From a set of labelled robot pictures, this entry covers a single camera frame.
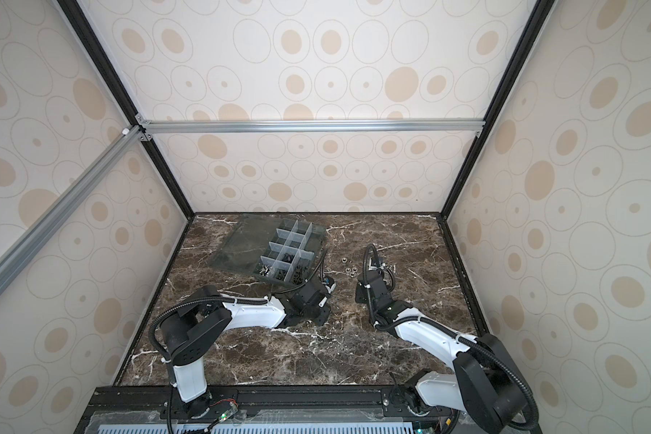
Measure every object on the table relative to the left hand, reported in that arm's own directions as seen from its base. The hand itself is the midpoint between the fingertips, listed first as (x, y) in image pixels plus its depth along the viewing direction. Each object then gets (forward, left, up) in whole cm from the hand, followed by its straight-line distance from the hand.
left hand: (336, 309), depth 90 cm
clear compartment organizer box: (+25, +25, 0) cm, 36 cm away
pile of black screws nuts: (+16, -6, 0) cm, 17 cm away
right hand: (+7, -13, +8) cm, 17 cm away
